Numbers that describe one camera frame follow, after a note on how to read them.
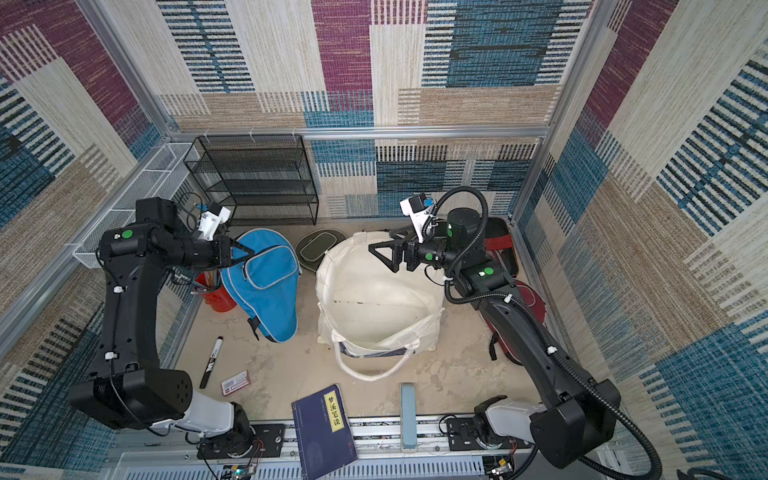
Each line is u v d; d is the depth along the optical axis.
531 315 0.46
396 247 0.57
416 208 0.58
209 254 0.61
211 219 0.65
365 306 0.97
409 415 0.74
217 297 0.91
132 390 0.39
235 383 0.81
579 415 0.38
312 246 1.11
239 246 0.68
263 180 1.08
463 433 0.73
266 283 0.71
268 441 0.72
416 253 0.59
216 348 0.88
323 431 0.75
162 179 0.87
